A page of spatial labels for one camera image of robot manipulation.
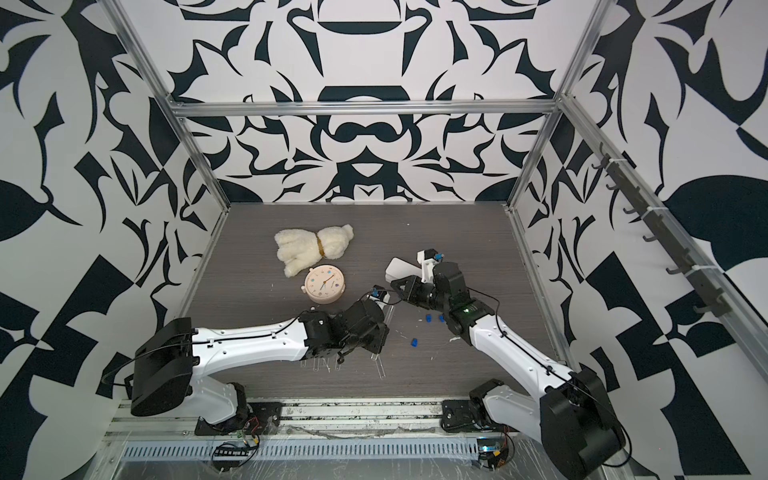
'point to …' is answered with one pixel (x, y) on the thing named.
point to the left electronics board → (227, 457)
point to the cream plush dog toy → (297, 249)
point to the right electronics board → (492, 452)
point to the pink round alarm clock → (324, 284)
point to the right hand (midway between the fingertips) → (392, 280)
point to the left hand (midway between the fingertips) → (388, 325)
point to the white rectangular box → (399, 268)
